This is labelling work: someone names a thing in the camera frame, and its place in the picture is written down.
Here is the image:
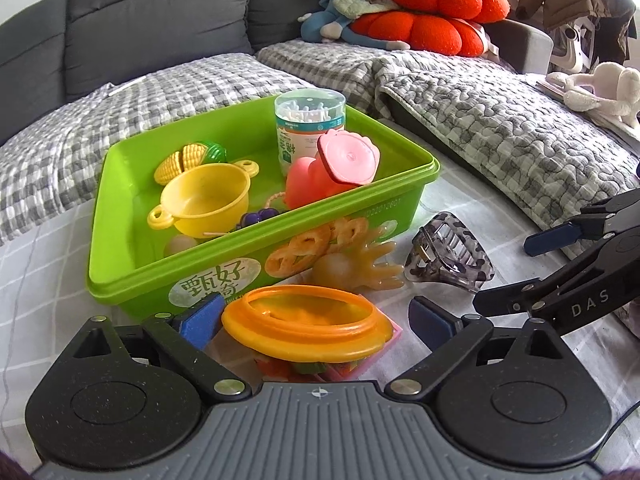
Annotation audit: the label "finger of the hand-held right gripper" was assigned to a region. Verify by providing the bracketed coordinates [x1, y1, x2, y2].
[523, 191, 640, 257]
[472, 260, 591, 319]

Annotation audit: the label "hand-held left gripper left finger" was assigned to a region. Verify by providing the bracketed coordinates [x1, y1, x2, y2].
[57, 294, 253, 401]

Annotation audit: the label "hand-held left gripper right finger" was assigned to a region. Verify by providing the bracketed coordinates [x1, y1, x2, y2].
[385, 296, 571, 396]

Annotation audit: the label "orange round plastic lid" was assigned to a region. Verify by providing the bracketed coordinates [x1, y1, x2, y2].
[221, 285, 394, 362]

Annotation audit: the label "grey spotted hair claw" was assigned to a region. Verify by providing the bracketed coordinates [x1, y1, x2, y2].
[404, 212, 496, 293]

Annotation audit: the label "amber hand-shaped hair clip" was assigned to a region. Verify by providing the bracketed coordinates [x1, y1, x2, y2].
[311, 225, 407, 293]

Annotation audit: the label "green plastic box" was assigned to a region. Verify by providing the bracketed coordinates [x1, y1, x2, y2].
[86, 92, 441, 321]

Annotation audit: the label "purple toy grapes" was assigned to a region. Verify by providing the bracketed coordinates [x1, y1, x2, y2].
[239, 207, 278, 228]

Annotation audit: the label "yellow toy pot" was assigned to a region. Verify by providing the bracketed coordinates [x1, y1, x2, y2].
[146, 159, 258, 237]

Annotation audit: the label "yellow toy corn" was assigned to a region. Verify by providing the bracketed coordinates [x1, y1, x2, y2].
[153, 143, 203, 184]

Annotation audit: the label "green toy vegetable piece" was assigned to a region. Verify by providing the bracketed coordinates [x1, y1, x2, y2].
[200, 141, 228, 164]

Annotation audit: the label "pink pig toy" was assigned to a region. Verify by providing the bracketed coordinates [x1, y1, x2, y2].
[285, 129, 378, 211]

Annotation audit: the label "clear cotton swab jar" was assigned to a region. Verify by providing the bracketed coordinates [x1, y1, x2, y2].
[274, 89, 347, 178]

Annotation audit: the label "cream round toy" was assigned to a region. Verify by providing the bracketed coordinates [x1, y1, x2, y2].
[165, 235, 198, 259]

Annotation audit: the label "grey patterned quilt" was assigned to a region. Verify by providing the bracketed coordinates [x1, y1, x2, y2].
[375, 55, 640, 331]

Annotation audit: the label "white plush rabbit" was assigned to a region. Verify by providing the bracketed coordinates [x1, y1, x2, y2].
[545, 61, 640, 128]

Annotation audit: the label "white and blue iron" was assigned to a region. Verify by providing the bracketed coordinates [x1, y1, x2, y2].
[550, 15, 601, 73]

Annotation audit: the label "grey gingham sofa cover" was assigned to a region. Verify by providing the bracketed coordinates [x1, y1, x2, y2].
[0, 40, 401, 246]

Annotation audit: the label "dark grey sofa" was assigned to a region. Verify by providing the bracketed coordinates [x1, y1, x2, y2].
[0, 0, 553, 136]

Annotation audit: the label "blue plush toy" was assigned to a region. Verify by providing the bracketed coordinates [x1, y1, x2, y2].
[299, 0, 411, 51]

